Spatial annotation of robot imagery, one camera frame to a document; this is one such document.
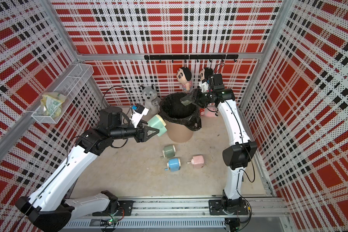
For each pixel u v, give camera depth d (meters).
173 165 0.82
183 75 0.91
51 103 0.63
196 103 0.70
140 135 0.55
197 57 0.89
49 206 0.38
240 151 0.48
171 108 0.93
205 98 0.68
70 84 0.83
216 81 0.62
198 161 0.83
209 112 0.69
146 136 0.57
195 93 0.70
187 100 0.79
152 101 1.08
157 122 0.61
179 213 0.73
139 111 0.55
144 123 0.62
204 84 0.74
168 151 0.86
